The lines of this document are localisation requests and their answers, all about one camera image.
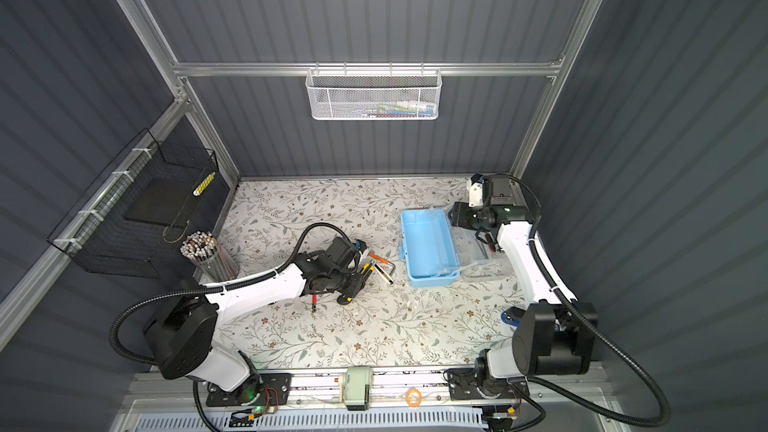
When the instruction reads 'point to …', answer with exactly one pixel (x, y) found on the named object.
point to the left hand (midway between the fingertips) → (361, 282)
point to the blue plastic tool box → (427, 244)
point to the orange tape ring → (413, 397)
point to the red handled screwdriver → (314, 301)
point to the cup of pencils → (210, 256)
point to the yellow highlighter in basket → (198, 191)
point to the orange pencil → (379, 258)
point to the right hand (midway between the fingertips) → (461, 216)
